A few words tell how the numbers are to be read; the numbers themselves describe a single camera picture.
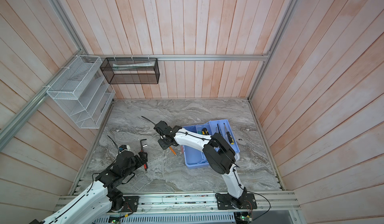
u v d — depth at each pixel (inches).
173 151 34.5
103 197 21.9
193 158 33.9
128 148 30.5
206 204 29.4
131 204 28.8
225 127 35.6
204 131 36.0
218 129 35.5
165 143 31.6
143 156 31.2
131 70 41.3
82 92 28.7
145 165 33.8
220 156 19.8
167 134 27.0
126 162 25.7
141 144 37.4
